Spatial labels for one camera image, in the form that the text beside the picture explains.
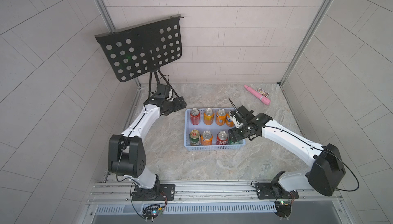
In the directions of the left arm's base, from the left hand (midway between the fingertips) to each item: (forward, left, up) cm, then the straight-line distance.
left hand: (183, 103), depth 88 cm
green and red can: (-19, -8, -4) cm, 21 cm away
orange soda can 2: (-5, -22, -5) cm, 23 cm away
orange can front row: (-19, -14, -4) cm, 24 cm away
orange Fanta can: (-13, -25, +4) cm, 28 cm away
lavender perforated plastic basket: (-6, -15, -18) cm, 24 cm away
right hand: (-17, -29, -5) cm, 34 cm away
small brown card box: (+21, -56, -12) cm, 61 cm away
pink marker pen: (+13, -53, -10) cm, 56 cm away
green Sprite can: (-21, -30, -5) cm, 37 cm away
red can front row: (-19, -22, -4) cm, 29 cm away
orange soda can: (-5, -15, -5) cm, 17 cm away
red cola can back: (-5, -7, -5) cm, 10 cm away
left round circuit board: (-49, +11, -16) cm, 53 cm away
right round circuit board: (-48, -48, -14) cm, 70 cm away
